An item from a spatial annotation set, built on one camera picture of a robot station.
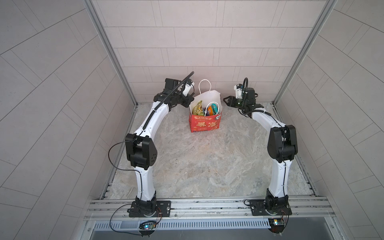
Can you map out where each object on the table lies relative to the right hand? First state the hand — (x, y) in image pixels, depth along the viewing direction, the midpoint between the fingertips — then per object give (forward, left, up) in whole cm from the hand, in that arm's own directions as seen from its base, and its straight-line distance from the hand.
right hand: (226, 97), depth 96 cm
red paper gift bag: (-5, +14, -5) cm, 16 cm away
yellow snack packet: (-10, +19, +1) cm, 21 cm away
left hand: (-5, +20, +8) cm, 22 cm away
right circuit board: (-66, -14, -20) cm, 71 cm away
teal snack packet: (-6, +8, -3) cm, 11 cm away
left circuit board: (-63, +44, -14) cm, 79 cm away
